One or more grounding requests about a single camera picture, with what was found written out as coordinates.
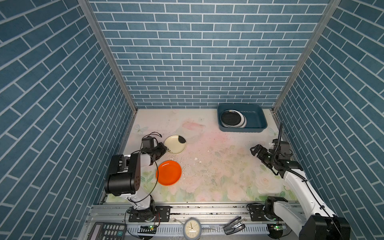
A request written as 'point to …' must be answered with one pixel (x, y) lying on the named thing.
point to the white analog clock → (192, 229)
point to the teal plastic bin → (256, 121)
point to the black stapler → (234, 226)
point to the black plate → (230, 118)
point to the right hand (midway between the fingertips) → (255, 150)
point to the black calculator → (105, 231)
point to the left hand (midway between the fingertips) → (167, 146)
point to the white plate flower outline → (242, 123)
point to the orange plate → (169, 172)
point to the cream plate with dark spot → (175, 144)
